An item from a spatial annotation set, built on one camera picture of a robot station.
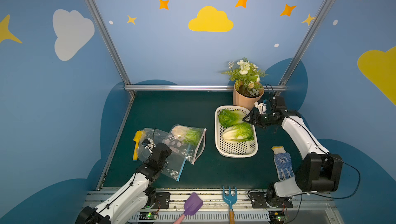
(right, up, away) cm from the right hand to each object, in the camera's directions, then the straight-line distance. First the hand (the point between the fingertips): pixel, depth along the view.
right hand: (250, 119), depth 86 cm
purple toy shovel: (-32, -39, -13) cm, 53 cm away
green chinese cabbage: (-34, -10, +3) cm, 35 cm away
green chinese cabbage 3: (-3, -8, +4) cm, 9 cm away
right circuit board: (+8, -45, -14) cm, 48 cm away
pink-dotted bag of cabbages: (-33, -18, -4) cm, 38 cm away
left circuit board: (-53, -44, -15) cm, 70 cm away
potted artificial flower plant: (+1, +25, +10) cm, 27 cm away
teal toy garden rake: (-13, -38, -12) cm, 42 cm away
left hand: (-45, -14, +1) cm, 47 cm away
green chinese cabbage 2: (-11, +1, +10) cm, 15 cm away
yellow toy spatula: (-68, -12, +8) cm, 69 cm away
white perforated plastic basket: (-10, -19, +7) cm, 22 cm away
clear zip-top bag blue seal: (-42, -24, +1) cm, 49 cm away
